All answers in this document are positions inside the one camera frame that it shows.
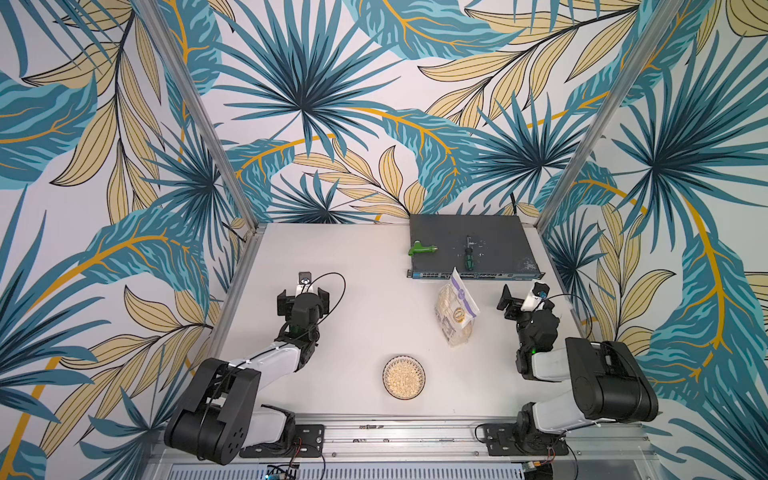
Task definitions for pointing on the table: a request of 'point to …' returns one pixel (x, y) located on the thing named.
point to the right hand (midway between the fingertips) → (504, 287)
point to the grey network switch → (478, 247)
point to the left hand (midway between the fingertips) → (302, 292)
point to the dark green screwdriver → (469, 260)
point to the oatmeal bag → (456, 311)
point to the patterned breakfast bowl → (404, 377)
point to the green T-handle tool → (419, 248)
